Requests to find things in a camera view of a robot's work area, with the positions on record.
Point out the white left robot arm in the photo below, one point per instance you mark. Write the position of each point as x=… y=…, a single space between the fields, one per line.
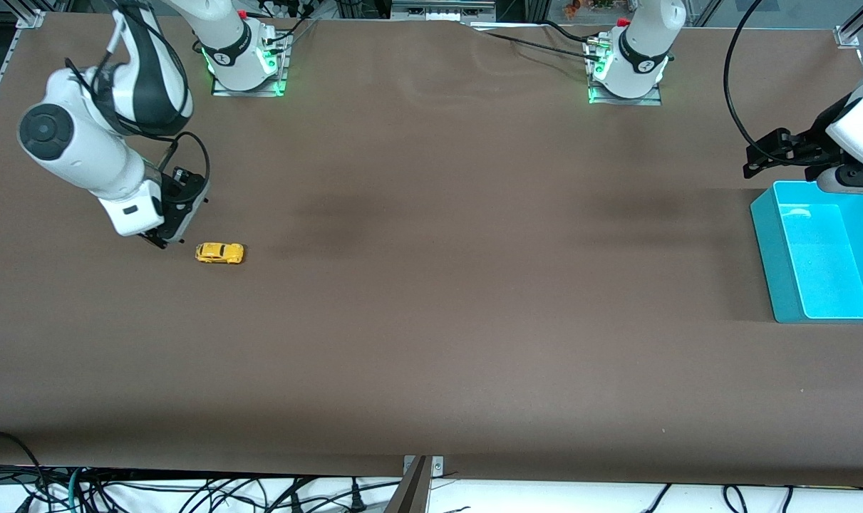
x=641 y=43

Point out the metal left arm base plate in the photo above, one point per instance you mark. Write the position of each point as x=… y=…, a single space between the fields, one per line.
x=627 y=102

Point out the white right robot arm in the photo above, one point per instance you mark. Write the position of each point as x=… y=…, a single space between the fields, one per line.
x=82 y=153

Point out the teal plastic bin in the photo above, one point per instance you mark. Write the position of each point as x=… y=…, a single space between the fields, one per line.
x=830 y=285

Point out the small metal edge bracket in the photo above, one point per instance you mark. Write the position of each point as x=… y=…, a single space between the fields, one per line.
x=438 y=467

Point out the yellow toy beetle car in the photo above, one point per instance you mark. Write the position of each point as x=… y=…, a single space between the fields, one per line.
x=219 y=253

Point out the grey power strip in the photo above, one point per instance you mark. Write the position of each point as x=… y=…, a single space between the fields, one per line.
x=442 y=11

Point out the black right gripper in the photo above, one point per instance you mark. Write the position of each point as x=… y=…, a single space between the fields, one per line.
x=182 y=197

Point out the dark metal strut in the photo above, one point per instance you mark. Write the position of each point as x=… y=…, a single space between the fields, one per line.
x=410 y=495

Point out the aluminium frame corner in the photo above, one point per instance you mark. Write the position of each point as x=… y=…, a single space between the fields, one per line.
x=848 y=35
x=30 y=18

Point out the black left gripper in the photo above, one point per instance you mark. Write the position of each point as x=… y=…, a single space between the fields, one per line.
x=809 y=144

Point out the small orange object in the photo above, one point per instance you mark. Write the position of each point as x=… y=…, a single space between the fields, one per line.
x=572 y=7

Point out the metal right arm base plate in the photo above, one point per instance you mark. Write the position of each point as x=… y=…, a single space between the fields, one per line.
x=249 y=93

